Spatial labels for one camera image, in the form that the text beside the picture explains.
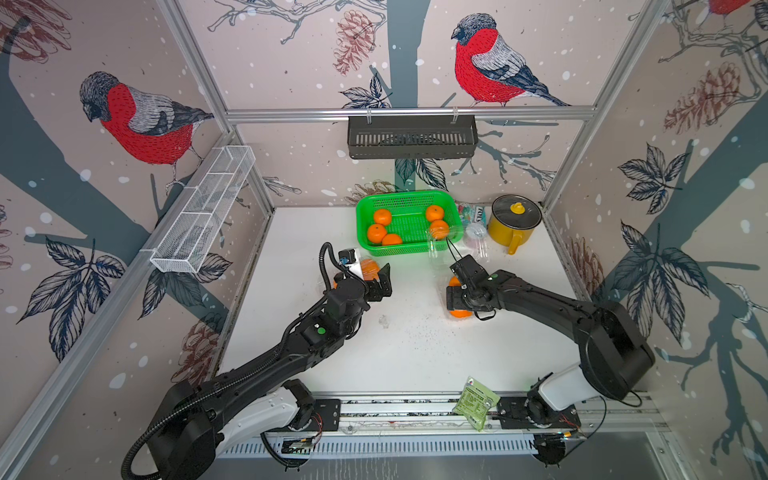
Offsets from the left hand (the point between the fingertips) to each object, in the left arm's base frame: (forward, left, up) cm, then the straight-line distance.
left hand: (380, 262), depth 76 cm
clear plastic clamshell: (-6, +5, +7) cm, 11 cm away
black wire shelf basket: (+52, +4, +4) cm, 52 cm away
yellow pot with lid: (+27, -46, -13) cm, 54 cm away
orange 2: (+36, -19, -19) cm, 45 cm away
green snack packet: (+36, -34, -20) cm, 53 cm away
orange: (+34, +1, -19) cm, 39 cm away
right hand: (0, -24, -19) cm, 30 cm away
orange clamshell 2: (-6, -23, -17) cm, 30 cm away
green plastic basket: (+36, -10, -24) cm, 44 cm away
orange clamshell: (+23, -3, -19) cm, 30 cm away
